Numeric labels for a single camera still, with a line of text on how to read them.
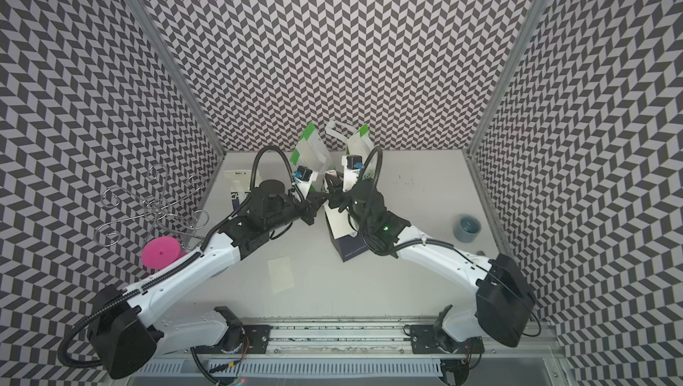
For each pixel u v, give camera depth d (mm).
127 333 375
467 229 915
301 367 693
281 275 831
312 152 969
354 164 607
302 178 630
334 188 629
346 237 747
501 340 450
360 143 912
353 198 550
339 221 790
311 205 645
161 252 590
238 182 828
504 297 406
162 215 626
